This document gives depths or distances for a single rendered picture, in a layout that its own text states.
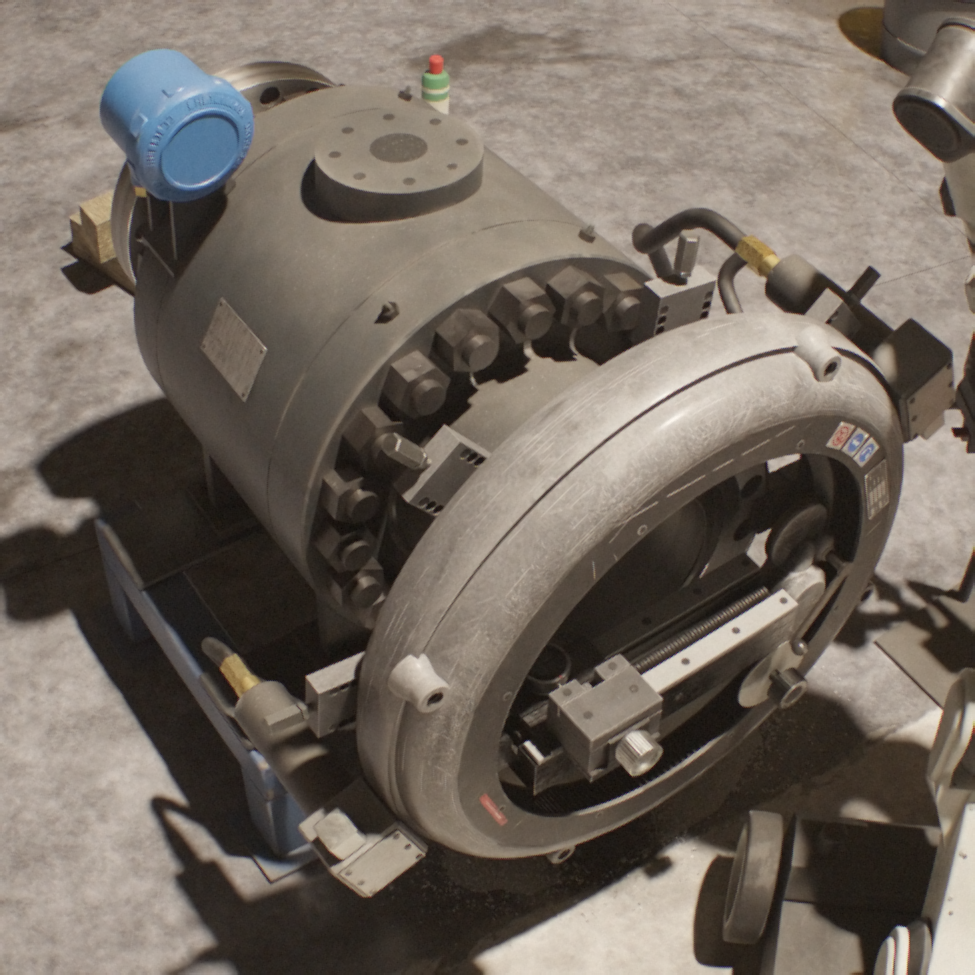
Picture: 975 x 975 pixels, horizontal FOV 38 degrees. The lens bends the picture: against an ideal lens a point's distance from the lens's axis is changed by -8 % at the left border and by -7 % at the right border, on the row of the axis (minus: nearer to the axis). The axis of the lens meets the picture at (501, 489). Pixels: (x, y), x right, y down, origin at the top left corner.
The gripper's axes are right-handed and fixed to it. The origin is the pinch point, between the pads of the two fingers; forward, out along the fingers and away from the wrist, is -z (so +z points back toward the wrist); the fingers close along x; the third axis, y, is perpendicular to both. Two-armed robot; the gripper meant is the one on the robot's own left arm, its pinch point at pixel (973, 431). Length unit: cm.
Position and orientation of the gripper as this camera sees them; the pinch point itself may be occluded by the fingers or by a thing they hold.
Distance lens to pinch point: 228.5
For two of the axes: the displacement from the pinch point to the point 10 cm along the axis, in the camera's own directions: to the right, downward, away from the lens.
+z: 0.4, -7.1, -7.1
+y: 9.9, -0.5, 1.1
